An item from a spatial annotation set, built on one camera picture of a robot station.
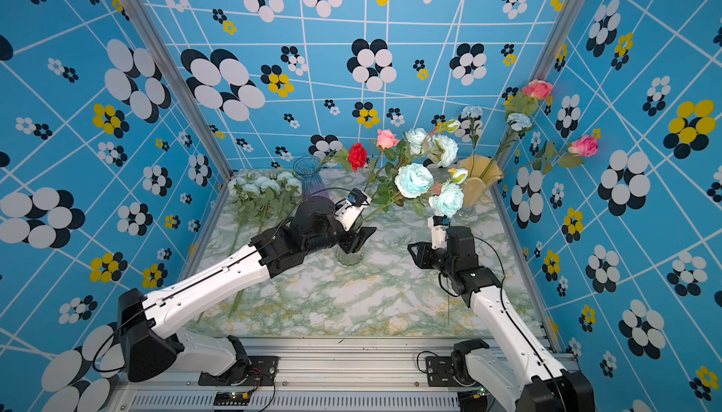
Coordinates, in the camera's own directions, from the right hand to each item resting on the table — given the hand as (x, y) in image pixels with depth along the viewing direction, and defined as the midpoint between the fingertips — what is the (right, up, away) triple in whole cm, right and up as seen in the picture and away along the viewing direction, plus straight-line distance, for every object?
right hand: (417, 245), depth 81 cm
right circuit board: (+12, -38, -11) cm, 41 cm away
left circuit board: (-50, -39, -9) cm, 64 cm away
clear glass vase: (-20, -7, +12) cm, 24 cm away
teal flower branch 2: (-54, +18, +27) cm, 63 cm away
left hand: (-14, +9, -11) cm, 20 cm away
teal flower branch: (-64, +16, +27) cm, 72 cm away
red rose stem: (-19, +26, +1) cm, 32 cm away
